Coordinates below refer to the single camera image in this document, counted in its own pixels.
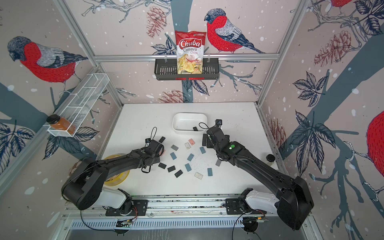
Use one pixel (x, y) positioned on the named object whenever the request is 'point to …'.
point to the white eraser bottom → (198, 175)
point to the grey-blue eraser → (218, 162)
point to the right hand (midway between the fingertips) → (211, 135)
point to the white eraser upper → (188, 146)
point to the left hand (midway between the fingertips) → (156, 154)
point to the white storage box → (189, 123)
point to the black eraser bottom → (178, 173)
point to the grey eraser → (175, 148)
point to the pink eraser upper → (191, 141)
